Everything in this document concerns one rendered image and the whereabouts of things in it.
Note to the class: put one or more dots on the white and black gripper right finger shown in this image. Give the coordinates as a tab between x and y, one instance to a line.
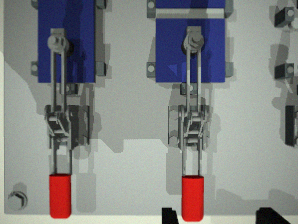
266	215

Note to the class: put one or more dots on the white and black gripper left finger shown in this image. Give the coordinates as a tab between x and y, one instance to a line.
169	216

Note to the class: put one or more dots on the blue rectangular block with slot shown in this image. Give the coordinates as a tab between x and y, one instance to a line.
172	19

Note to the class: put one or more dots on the dark blue rectangular plate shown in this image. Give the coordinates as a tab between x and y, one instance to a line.
78	18

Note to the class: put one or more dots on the light grey fixture plate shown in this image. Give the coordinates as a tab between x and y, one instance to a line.
128	169

